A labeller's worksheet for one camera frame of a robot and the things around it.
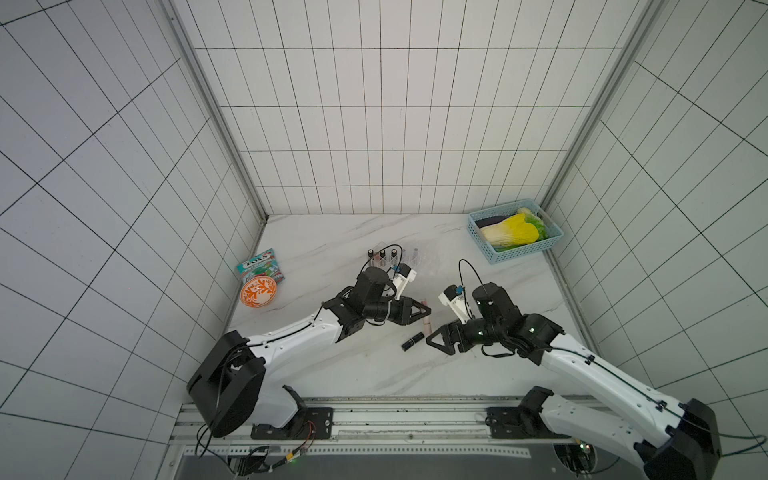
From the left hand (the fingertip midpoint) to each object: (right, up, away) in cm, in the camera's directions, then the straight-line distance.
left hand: (419, 315), depth 76 cm
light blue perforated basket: (+53, +23, +30) cm, 65 cm away
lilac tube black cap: (+1, +15, +25) cm, 29 cm away
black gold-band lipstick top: (-6, +15, +24) cm, 29 cm away
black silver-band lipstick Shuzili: (-1, -10, +9) cm, 14 cm away
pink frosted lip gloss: (+2, -1, -2) cm, 3 cm away
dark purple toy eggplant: (+32, +27, +36) cm, 55 cm away
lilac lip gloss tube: (-3, +14, +25) cm, 29 cm away
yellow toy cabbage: (+40, +24, +28) cm, 55 cm away
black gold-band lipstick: (-14, +14, +24) cm, 31 cm away
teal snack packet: (-52, +11, +25) cm, 59 cm away
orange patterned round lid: (-51, +2, +20) cm, 55 cm away
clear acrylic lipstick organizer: (-8, +14, +25) cm, 30 cm away
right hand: (+1, -5, -4) cm, 7 cm away
